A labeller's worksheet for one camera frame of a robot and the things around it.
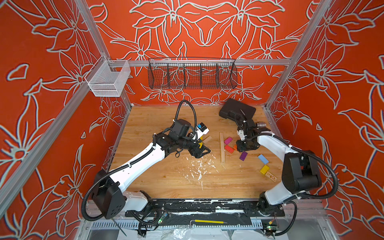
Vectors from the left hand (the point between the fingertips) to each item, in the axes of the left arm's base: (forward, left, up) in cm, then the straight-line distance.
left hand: (205, 144), depth 73 cm
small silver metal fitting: (+29, -41, -17) cm, 53 cm away
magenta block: (+16, -17, -20) cm, 31 cm away
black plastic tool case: (+42, -22, -16) cm, 50 cm away
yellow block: (-2, -37, -22) cm, 43 cm away
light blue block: (+4, -36, -19) cm, 41 cm away
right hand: (+10, -23, -16) cm, 30 cm away
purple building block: (+6, -25, -21) cm, 33 cm away
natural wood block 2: (+11, -13, -20) cm, 26 cm away
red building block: (+10, -17, -20) cm, 28 cm away
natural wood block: (+19, -12, -21) cm, 31 cm away
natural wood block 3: (+4, -12, -20) cm, 24 cm away
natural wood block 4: (+16, -2, -21) cm, 27 cm away
